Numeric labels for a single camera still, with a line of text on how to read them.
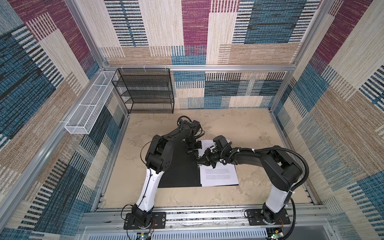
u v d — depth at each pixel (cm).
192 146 85
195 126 85
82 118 71
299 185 49
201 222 73
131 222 73
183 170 88
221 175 88
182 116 96
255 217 73
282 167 50
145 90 111
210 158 81
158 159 60
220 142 75
